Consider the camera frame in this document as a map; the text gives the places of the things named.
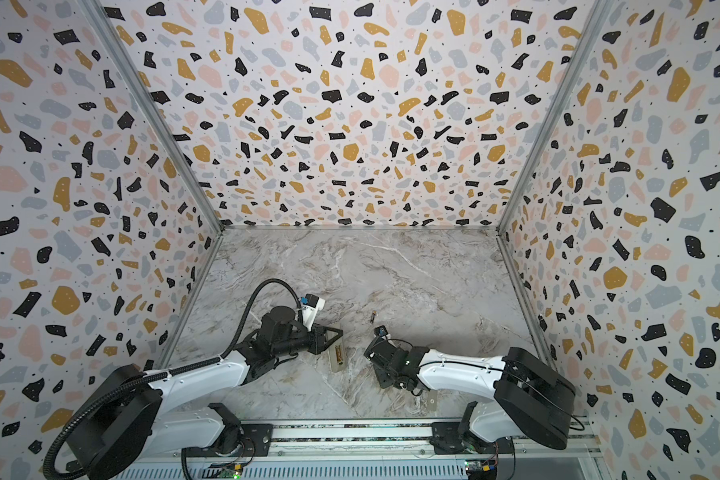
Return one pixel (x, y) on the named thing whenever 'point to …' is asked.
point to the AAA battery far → (373, 315)
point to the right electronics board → (481, 469)
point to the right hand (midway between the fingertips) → (379, 364)
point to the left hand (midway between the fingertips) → (341, 330)
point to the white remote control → (337, 355)
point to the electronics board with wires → (224, 471)
